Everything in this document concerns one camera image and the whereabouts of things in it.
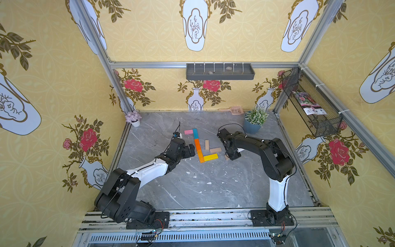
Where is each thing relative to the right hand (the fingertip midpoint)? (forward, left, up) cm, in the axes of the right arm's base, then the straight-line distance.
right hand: (227, 154), depth 98 cm
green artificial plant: (+19, -17, +16) cm, 30 cm away
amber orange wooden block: (-3, +17, +2) cm, 18 cm away
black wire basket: (+5, -47, +25) cm, 53 cm away
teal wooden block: (+14, +22, +2) cm, 26 cm away
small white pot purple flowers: (+18, +63, +12) cm, 67 cm away
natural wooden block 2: (+1, +8, +2) cm, 8 cm away
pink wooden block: (+16, +27, +2) cm, 31 cm away
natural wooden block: (+5, +13, +2) cm, 15 cm away
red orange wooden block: (+5, +20, +2) cm, 20 cm away
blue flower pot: (+17, -15, +6) cm, 23 cm away
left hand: (-2, +23, +10) cm, 25 cm away
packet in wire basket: (+9, -37, +34) cm, 51 cm away
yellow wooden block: (-4, +11, +2) cm, 12 cm away
